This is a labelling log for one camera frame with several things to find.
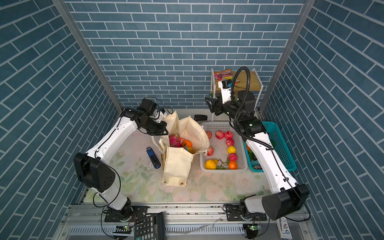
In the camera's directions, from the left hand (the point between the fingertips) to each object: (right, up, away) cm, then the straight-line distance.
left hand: (168, 132), depth 81 cm
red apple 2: (+36, -3, +18) cm, 41 cm away
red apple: (+30, -3, +18) cm, 36 cm away
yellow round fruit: (+37, -12, +12) cm, 41 cm away
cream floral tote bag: (+6, -16, -8) cm, 18 cm away
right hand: (+21, +18, -14) cm, 31 cm away
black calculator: (-6, -43, -13) cm, 45 cm away
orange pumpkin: (+10, -7, +10) cm, 16 cm away
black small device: (+16, +9, +34) cm, 39 cm away
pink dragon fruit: (+3, -5, +6) cm, 8 cm away
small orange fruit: (+36, -19, +4) cm, 41 cm away
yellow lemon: (+24, -18, +4) cm, 30 cm away
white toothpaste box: (+56, -44, -12) cm, 73 cm away
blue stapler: (-12, -17, +11) cm, 23 cm away
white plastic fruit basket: (+35, -14, +15) cm, 40 cm away
